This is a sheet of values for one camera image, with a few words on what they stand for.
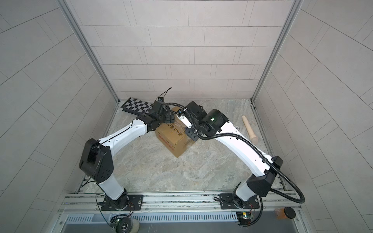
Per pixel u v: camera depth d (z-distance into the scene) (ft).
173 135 2.54
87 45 2.78
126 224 1.88
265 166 1.30
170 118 2.58
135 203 2.32
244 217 2.23
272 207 2.28
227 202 2.33
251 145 1.34
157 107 2.15
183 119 1.99
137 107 3.55
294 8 2.34
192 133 1.95
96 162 1.45
